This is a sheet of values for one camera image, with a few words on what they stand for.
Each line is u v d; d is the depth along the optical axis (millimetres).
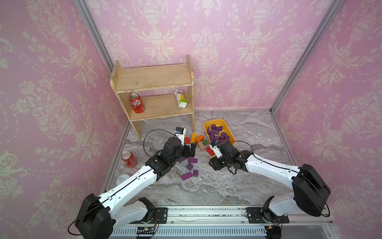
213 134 1030
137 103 833
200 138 1027
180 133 673
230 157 660
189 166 902
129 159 835
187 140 1029
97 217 385
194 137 1034
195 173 874
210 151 805
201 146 977
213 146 774
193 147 703
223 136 1017
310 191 426
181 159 937
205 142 1018
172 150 593
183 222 731
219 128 1074
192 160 929
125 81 762
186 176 874
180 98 919
